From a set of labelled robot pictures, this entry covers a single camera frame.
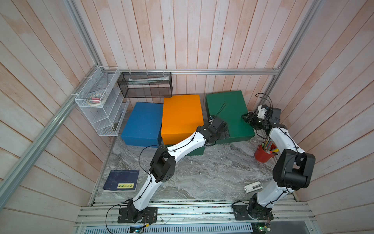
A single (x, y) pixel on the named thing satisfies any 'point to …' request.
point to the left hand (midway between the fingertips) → (222, 136)
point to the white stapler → (252, 187)
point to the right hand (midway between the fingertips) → (243, 116)
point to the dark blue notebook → (121, 180)
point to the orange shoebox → (181, 115)
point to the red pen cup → (262, 155)
